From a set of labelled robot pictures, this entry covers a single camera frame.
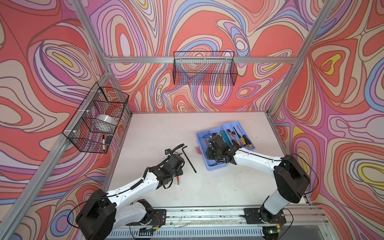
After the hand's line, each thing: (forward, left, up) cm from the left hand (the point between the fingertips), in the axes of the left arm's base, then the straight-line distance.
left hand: (181, 166), depth 85 cm
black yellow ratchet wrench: (+19, -33, +6) cm, 39 cm away
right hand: (+7, -17, 0) cm, 18 cm away
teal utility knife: (+18, -27, +4) cm, 33 cm away
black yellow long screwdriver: (+15, -39, +6) cm, 42 cm away
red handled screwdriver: (-9, +1, -1) cm, 9 cm away
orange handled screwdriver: (+2, -14, +21) cm, 25 cm away
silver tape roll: (+14, +36, +26) cm, 46 cm away
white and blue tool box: (+1, -18, 0) cm, 18 cm away
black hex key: (+6, -4, -5) cm, 9 cm away
